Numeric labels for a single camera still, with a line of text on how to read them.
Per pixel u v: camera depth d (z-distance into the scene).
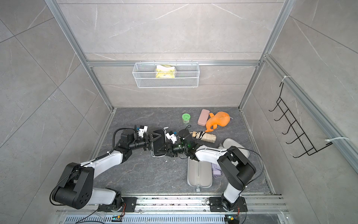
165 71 0.88
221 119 1.04
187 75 1.01
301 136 0.63
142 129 0.82
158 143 0.79
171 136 0.80
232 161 0.51
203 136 0.96
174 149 0.73
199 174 0.83
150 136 0.76
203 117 1.11
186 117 1.07
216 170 0.84
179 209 0.73
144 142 0.75
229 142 0.98
